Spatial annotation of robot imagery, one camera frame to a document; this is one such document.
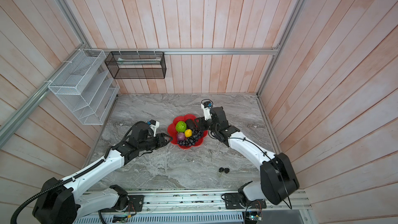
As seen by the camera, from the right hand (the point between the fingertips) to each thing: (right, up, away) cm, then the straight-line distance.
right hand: (196, 118), depth 84 cm
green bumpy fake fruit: (-10, -6, +10) cm, 15 cm away
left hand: (-14, -12, -5) cm, 19 cm away
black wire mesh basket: (-41, +36, +21) cm, 59 cm away
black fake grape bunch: (0, -10, +7) cm, 13 cm away
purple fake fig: (-10, -12, +8) cm, 17 cm away
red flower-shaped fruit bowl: (-15, -11, +15) cm, 24 cm away
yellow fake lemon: (-5, -9, +9) cm, 14 cm away
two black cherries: (+16, -28, -3) cm, 32 cm away
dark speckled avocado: (-4, -4, +13) cm, 14 cm away
